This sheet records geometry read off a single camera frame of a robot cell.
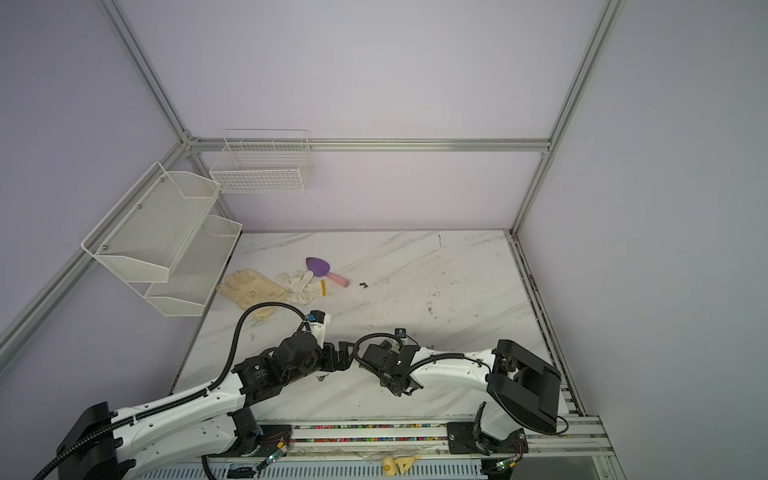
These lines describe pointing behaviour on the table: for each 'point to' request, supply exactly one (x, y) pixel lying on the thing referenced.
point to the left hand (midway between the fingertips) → (345, 349)
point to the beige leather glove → (249, 287)
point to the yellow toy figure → (392, 467)
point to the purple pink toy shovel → (322, 268)
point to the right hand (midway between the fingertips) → (390, 376)
